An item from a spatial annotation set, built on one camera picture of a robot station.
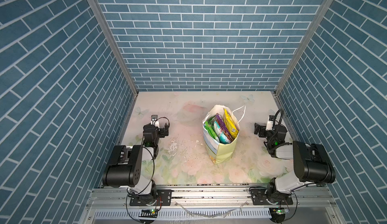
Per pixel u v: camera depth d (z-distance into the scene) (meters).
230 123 0.72
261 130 0.86
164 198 0.74
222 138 0.72
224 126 0.79
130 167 0.45
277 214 0.72
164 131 0.87
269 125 0.84
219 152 0.72
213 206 0.72
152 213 0.72
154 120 0.80
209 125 0.77
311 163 0.47
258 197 0.74
